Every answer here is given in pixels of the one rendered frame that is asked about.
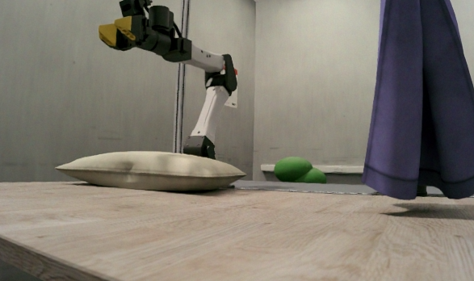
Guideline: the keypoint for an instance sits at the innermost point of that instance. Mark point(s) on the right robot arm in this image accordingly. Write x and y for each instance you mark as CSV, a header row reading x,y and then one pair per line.
x,y
201,141

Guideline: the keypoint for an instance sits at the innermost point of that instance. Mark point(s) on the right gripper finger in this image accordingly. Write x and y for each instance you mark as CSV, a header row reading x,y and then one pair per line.
x,y
107,33
124,25

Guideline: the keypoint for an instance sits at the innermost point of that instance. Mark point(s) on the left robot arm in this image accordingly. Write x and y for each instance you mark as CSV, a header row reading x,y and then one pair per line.
x,y
421,191

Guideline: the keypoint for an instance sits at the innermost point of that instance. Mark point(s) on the beige pillow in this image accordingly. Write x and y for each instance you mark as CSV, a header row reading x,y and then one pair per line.
x,y
155,171

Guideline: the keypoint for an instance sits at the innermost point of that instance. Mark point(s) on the purple cloth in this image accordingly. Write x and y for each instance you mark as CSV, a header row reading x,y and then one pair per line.
x,y
422,120

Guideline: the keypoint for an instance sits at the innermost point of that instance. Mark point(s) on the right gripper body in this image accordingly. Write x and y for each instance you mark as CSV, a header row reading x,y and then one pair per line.
x,y
141,29

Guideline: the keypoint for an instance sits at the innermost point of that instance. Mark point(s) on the grey vertical metal post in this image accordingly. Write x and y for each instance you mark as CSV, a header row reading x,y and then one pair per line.
x,y
180,88

